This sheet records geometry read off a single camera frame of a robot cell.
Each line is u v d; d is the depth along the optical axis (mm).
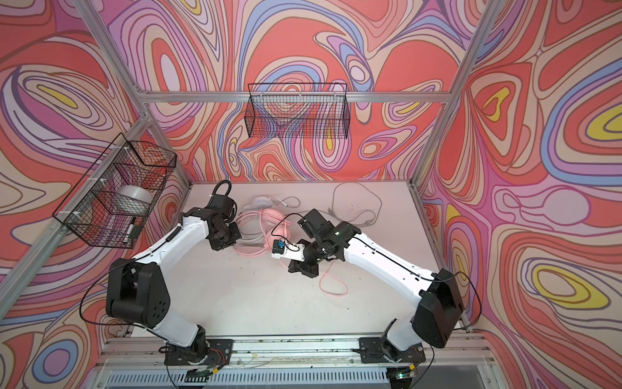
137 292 442
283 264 713
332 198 1143
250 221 908
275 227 874
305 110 957
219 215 673
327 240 547
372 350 734
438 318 396
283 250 620
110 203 739
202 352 671
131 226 734
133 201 705
